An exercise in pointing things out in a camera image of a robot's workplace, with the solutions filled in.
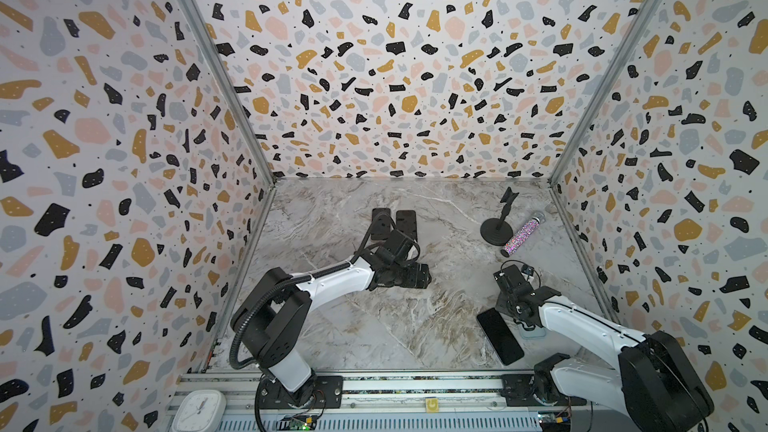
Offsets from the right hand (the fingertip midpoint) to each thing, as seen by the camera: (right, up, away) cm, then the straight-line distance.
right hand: (503, 297), depth 89 cm
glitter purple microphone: (+12, +17, +13) cm, 25 cm away
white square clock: (-77, -20, -20) cm, 82 cm away
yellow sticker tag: (-23, -21, -18) cm, 36 cm away
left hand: (-24, +7, -4) cm, 26 cm away
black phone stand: (+4, +18, +17) cm, 25 cm away
